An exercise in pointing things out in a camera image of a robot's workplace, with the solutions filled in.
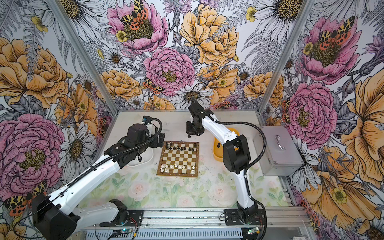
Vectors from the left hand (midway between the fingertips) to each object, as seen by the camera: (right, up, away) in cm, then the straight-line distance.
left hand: (155, 138), depth 79 cm
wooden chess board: (+11, -14, +15) cm, 24 cm away
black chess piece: (+36, -7, +21) cm, 42 cm away
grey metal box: (+66, -10, +2) cm, 67 cm away
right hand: (+17, 0, +13) cm, 22 cm away
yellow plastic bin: (+35, -11, +18) cm, 41 cm away
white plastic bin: (-7, -17, +12) cm, 22 cm away
